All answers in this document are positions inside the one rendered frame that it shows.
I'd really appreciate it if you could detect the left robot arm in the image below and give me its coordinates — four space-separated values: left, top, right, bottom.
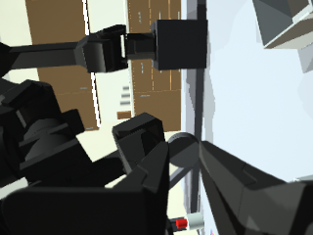
0 24 157 188

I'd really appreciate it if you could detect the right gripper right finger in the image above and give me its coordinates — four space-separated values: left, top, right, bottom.
199 140 313 235

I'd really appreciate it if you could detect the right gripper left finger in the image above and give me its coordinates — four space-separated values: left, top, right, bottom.
2 141 170 235

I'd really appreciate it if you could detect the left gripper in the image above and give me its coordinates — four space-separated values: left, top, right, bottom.
19 113 165 187

